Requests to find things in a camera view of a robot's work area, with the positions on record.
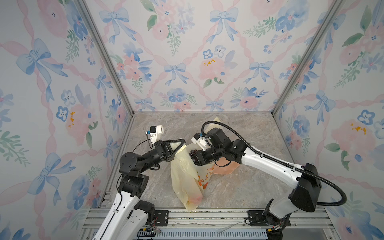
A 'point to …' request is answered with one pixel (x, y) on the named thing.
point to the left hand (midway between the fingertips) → (184, 143)
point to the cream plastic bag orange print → (189, 180)
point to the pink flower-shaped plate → (224, 170)
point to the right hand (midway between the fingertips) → (190, 160)
